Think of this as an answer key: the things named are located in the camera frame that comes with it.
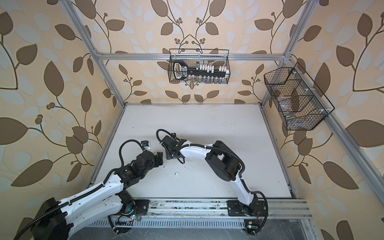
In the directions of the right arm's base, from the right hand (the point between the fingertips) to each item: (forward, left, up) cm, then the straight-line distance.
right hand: (173, 154), depth 92 cm
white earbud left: (-7, +5, -1) cm, 9 cm away
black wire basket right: (+7, -67, +34) cm, 76 cm away
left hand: (-4, +7, +8) cm, 12 cm away
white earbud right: (-12, -3, 0) cm, 12 cm away
